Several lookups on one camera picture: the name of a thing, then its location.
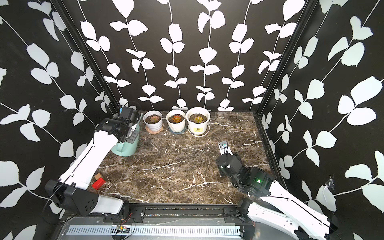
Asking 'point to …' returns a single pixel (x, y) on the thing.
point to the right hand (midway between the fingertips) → (221, 153)
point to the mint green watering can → (128, 147)
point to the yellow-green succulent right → (198, 119)
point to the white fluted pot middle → (175, 127)
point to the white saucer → (201, 135)
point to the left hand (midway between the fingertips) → (126, 131)
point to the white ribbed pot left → (150, 125)
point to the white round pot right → (195, 128)
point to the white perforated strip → (108, 231)
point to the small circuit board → (122, 229)
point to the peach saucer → (155, 132)
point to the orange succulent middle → (176, 119)
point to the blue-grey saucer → (177, 133)
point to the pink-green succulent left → (154, 118)
